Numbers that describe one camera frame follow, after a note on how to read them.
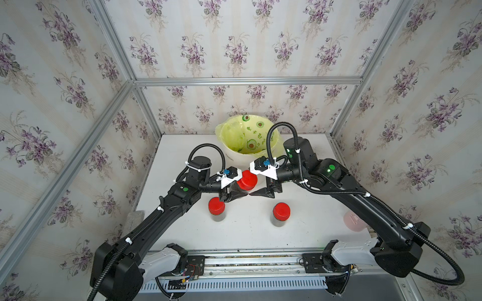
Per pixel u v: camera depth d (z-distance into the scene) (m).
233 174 0.57
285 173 0.54
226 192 0.65
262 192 0.55
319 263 0.73
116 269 0.37
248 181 0.63
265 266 0.74
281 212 0.76
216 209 0.76
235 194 0.64
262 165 0.49
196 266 0.72
